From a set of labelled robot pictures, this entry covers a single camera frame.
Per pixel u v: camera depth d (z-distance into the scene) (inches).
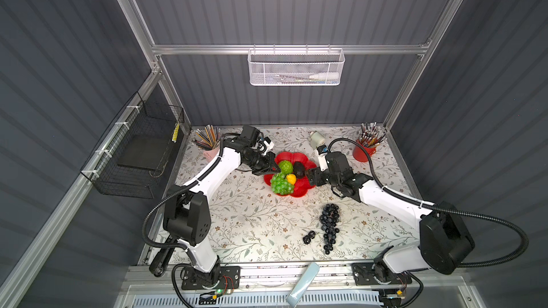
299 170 38.9
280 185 33.4
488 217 15.7
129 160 27.5
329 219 32.9
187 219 18.2
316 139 41.6
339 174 25.8
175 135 32.5
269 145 31.8
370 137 36.6
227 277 28.5
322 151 30.1
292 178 37.6
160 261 29.6
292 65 48.8
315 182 30.4
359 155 39.4
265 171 29.7
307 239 31.7
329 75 33.8
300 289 26.6
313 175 30.3
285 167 37.9
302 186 37.5
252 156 27.5
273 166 32.1
